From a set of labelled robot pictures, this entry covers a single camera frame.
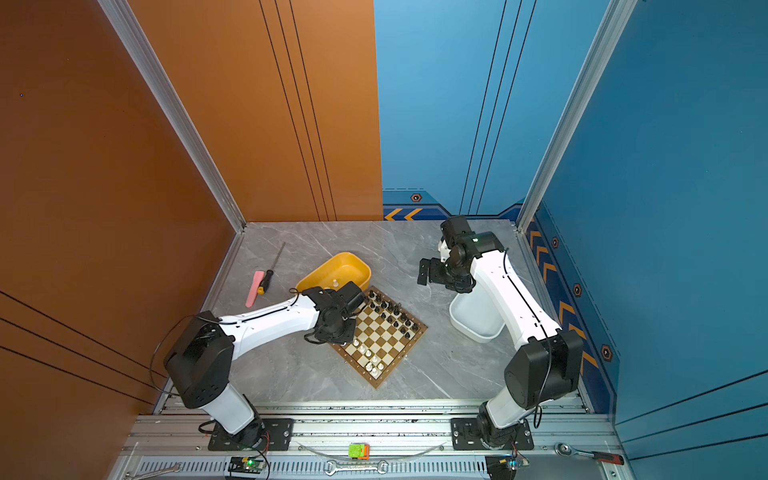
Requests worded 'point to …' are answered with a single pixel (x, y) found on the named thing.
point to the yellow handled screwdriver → (268, 275)
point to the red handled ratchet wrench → (565, 449)
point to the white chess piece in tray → (336, 284)
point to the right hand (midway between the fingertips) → (431, 282)
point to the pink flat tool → (257, 278)
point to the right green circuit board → (504, 467)
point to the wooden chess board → (385, 332)
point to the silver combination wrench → (333, 466)
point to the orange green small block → (359, 450)
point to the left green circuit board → (251, 465)
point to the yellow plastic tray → (345, 268)
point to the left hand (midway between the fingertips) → (348, 336)
